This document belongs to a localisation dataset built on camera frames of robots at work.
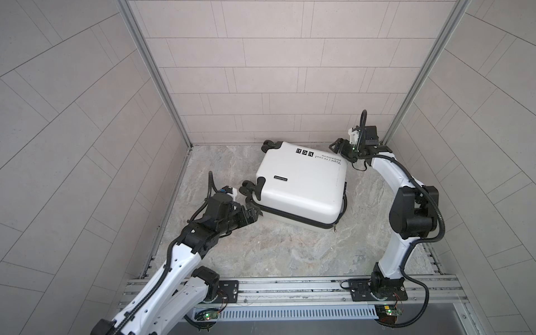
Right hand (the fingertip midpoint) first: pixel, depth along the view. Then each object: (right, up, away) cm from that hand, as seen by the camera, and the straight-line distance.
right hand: (333, 146), depth 92 cm
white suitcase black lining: (-17, -16, -16) cm, 28 cm away
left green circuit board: (-46, -54, -28) cm, 77 cm away
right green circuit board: (+11, -56, -25) cm, 63 cm away
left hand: (-32, -24, -18) cm, 44 cm away
